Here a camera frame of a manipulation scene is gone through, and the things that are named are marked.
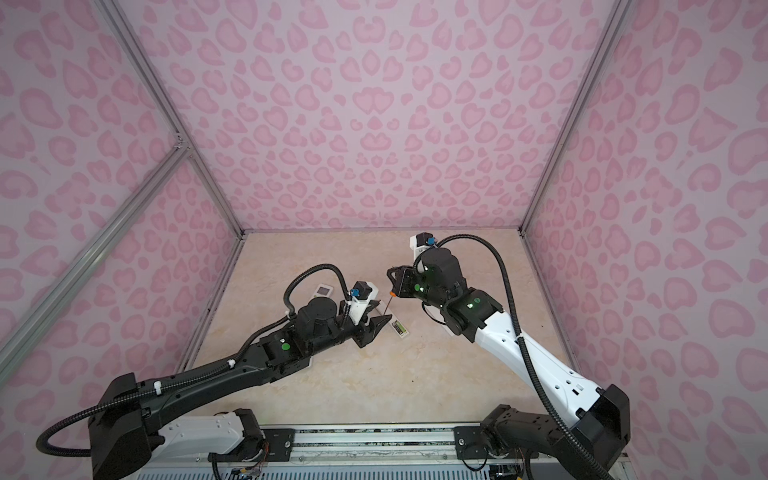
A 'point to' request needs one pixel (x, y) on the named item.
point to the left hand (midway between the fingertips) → (386, 305)
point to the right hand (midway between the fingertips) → (390, 271)
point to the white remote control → (399, 328)
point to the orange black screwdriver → (392, 295)
